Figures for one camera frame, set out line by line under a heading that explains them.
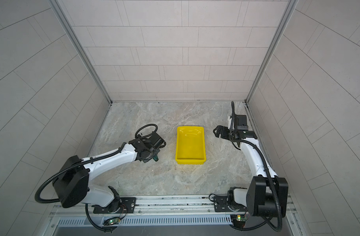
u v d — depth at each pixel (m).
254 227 0.65
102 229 0.65
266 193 0.39
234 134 0.60
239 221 0.68
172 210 0.71
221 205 0.71
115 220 0.64
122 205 0.70
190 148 0.91
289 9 0.72
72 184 0.41
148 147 0.62
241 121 0.65
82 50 0.87
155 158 0.80
